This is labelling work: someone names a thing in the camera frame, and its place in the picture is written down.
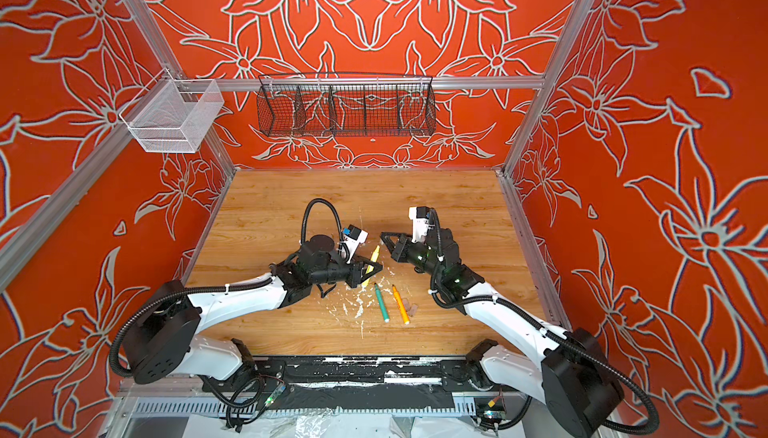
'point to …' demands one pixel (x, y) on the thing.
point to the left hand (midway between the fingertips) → (381, 265)
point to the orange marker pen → (401, 306)
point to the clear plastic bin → (173, 115)
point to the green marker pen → (381, 303)
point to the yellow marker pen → (370, 268)
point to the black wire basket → (346, 106)
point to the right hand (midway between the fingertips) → (377, 236)
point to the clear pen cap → (410, 307)
